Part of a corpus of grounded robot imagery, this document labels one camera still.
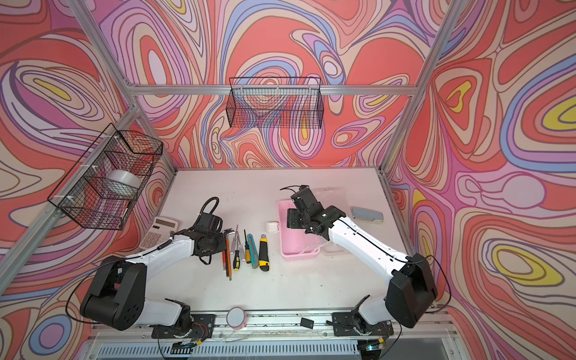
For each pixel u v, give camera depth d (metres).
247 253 0.88
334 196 0.93
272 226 0.92
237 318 0.73
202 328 0.72
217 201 0.81
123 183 0.70
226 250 0.90
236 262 0.86
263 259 0.87
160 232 0.93
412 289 0.41
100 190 0.73
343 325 0.73
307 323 0.74
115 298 0.43
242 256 0.89
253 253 0.88
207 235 0.70
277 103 0.96
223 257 0.88
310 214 0.60
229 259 0.88
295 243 0.93
